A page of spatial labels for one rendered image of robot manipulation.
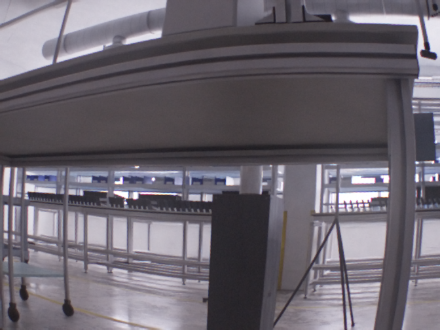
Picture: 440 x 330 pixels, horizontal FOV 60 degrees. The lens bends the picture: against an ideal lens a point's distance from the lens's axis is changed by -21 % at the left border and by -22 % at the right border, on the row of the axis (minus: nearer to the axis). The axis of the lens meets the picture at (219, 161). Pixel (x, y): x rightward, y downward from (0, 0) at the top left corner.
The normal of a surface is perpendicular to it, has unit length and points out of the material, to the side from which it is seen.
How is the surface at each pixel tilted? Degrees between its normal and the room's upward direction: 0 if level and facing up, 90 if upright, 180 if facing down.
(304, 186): 90
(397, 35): 180
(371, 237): 90
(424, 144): 82
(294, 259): 90
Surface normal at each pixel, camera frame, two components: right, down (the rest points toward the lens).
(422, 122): -0.48, -0.29
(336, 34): -0.04, 0.99
